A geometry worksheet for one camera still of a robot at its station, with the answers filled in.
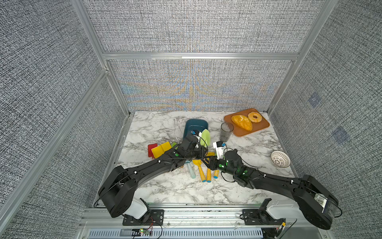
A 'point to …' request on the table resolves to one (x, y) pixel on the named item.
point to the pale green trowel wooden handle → (205, 139)
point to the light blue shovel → (193, 176)
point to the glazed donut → (251, 115)
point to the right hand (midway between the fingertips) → (201, 155)
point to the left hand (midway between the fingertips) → (209, 149)
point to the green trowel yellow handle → (216, 173)
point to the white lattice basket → (280, 159)
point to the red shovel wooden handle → (149, 147)
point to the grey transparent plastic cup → (227, 129)
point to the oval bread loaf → (242, 122)
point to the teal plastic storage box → (191, 124)
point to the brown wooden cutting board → (239, 131)
